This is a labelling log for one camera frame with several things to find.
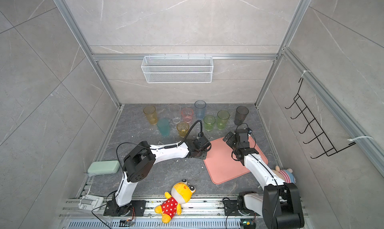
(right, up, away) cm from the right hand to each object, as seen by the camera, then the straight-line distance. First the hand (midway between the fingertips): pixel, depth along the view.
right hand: (230, 137), depth 89 cm
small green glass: (-12, +10, +17) cm, 23 cm away
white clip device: (-74, -30, -16) cm, 82 cm away
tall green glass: (-3, +13, +6) cm, 15 cm away
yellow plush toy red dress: (-29, -25, -18) cm, 42 cm away
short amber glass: (-31, +5, +13) cm, 34 cm away
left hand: (-16, -9, +2) cm, 18 cm away
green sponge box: (-76, -17, -3) cm, 78 cm away
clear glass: (-36, +17, +13) cm, 42 cm away
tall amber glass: (-53, +16, +10) cm, 56 cm away
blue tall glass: (-18, +19, +12) cm, 29 cm away
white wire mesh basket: (-34, +45, +12) cm, 58 cm away
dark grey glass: (+10, +14, +11) cm, 20 cm away
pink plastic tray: (-6, -18, +1) cm, 19 cm away
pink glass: (-28, +15, +20) cm, 37 cm away
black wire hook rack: (+34, +3, -25) cm, 42 cm away
